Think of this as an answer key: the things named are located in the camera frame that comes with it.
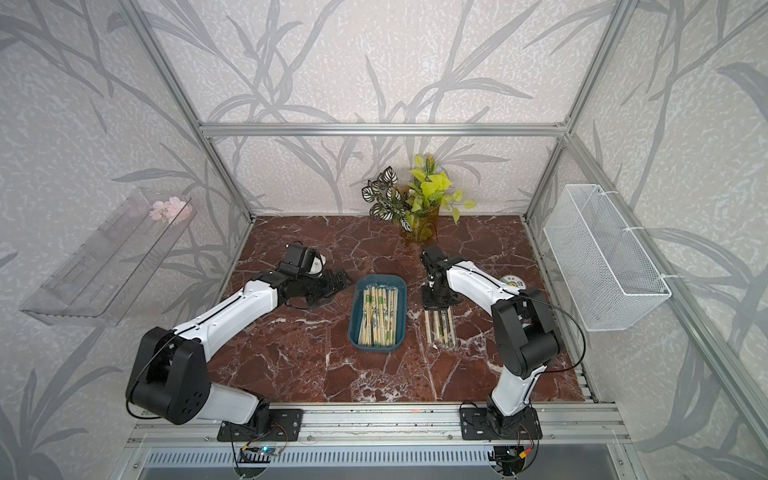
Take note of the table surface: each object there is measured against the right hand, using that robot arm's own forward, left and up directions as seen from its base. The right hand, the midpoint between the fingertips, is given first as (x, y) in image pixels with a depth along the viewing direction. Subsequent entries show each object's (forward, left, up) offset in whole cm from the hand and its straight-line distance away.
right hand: (432, 304), depth 92 cm
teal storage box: (+10, +15, -2) cm, 18 cm away
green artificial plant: (+28, +4, +17) cm, 33 cm away
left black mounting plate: (-32, +39, -2) cm, 50 cm away
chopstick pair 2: (-6, -3, -4) cm, 8 cm away
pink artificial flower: (+11, +67, +31) cm, 75 cm away
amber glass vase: (+33, +1, +2) cm, 33 cm away
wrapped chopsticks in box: (0, +16, -2) cm, 17 cm away
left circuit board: (-37, +41, -3) cm, 55 cm away
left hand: (+1, +25, +9) cm, 27 cm away
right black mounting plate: (-31, -10, -3) cm, 33 cm away
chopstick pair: (-8, +1, -3) cm, 9 cm away
